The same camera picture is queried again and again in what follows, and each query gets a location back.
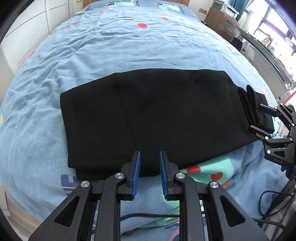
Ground blue printed bedsheet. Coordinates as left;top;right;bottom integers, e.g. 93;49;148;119
0;0;292;233

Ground black pants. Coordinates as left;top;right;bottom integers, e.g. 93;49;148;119
60;69;275;181

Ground wooden bed frame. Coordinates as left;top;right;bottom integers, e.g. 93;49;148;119
0;185;43;232

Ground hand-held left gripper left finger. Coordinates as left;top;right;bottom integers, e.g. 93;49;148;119
28;151;142;241

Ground window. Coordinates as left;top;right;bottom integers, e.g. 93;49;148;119
254;5;296;58

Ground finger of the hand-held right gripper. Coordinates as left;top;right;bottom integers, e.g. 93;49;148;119
248;125;294;145
258;103;296;127

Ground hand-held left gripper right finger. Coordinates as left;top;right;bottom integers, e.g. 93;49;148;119
159;151;271;241

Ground white wardrobe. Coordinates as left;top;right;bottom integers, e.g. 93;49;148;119
0;0;82;77

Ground grey desk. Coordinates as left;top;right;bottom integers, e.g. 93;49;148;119
236;25;296;93

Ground wooden dresser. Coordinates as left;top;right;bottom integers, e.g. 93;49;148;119
205;7;241;43

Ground black bag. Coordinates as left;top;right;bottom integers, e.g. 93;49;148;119
231;36;243;52

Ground black cable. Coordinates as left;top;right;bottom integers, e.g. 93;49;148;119
253;178;296;229

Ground white printer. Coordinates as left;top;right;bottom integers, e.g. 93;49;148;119
212;0;238;19

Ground teal curtain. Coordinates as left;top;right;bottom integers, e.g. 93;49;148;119
231;0;249;14

